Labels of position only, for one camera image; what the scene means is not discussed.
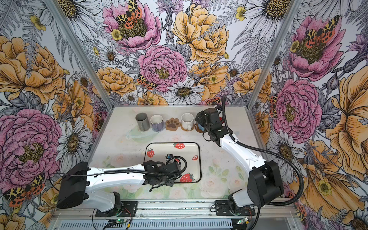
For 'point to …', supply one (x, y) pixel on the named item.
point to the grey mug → (143, 121)
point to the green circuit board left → (120, 220)
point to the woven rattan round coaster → (187, 130)
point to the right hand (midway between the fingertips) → (200, 120)
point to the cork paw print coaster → (172, 124)
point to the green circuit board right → (243, 221)
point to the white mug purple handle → (157, 123)
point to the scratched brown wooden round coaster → (197, 128)
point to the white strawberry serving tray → (191, 152)
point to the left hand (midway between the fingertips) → (167, 181)
